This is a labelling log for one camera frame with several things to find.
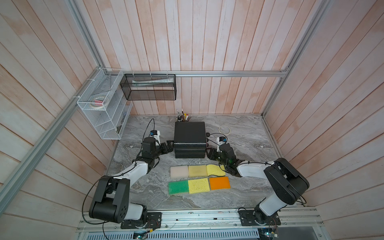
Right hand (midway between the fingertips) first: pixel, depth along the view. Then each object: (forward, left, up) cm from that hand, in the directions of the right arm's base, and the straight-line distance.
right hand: (206, 149), depth 93 cm
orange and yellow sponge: (-19, -8, -8) cm, 22 cm away
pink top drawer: (+4, 0, +10) cm, 10 cm away
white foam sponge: (-13, +15, -5) cm, 21 cm away
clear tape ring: (+22, -15, -7) cm, 28 cm away
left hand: (0, +23, +4) cm, 24 cm away
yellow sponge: (-12, +6, -6) cm, 15 cm away
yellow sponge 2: (-12, -4, -4) cm, 13 cm away
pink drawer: (+5, -1, +3) cm, 6 cm away
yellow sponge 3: (-21, +5, -6) cm, 22 cm away
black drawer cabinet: (-3, +10, +14) cm, 18 cm away
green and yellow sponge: (-22, +17, -6) cm, 28 cm away
